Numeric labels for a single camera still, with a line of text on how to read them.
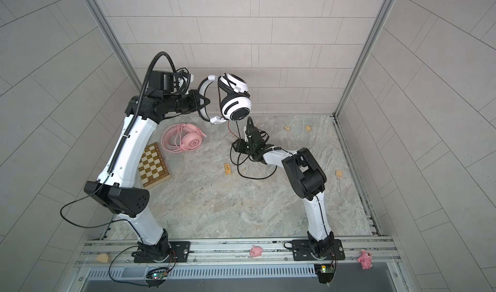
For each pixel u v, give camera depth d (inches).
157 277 25.3
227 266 26.9
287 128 43.4
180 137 38.1
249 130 29.6
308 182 20.9
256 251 27.5
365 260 26.6
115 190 16.5
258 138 30.9
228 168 36.7
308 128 42.7
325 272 26.7
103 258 27.3
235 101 21.6
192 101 24.5
